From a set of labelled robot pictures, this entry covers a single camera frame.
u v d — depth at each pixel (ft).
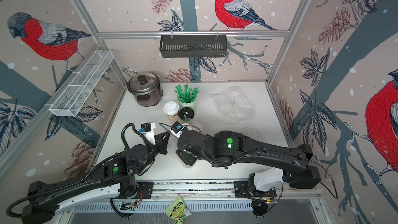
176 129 1.63
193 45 3.48
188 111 2.73
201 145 1.30
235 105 3.47
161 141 1.97
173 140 2.23
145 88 3.08
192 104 2.98
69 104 2.33
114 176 1.65
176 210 2.24
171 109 2.76
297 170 1.25
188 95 3.15
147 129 1.94
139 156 1.65
